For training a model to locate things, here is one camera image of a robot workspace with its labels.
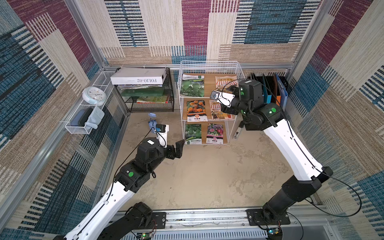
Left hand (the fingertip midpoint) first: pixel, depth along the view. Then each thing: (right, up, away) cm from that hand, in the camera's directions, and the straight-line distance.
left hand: (174, 138), depth 69 cm
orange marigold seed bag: (+10, +14, +18) cm, 25 cm away
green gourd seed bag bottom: (+8, -1, +34) cm, 35 cm away
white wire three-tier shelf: (+16, +8, +42) cm, 46 cm away
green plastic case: (-23, +26, +27) cm, 44 cm away
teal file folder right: (+52, +21, +21) cm, 60 cm away
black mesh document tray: (-39, +22, +46) cm, 64 cm away
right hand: (+24, +21, -1) cm, 32 cm away
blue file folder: (+61, +25, +20) cm, 69 cm away
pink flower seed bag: (+23, 0, +36) cm, 43 cm away
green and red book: (-12, +23, +33) cm, 42 cm away
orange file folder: (+57, +21, +20) cm, 64 cm away
